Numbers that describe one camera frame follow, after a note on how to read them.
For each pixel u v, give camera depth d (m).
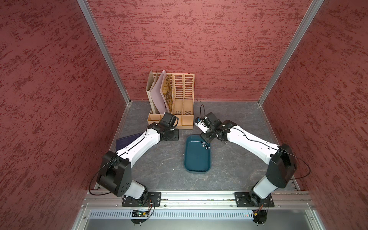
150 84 0.90
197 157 0.89
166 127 0.66
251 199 0.65
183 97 1.19
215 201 0.76
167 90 1.01
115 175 0.42
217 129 0.61
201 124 0.73
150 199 0.74
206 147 0.92
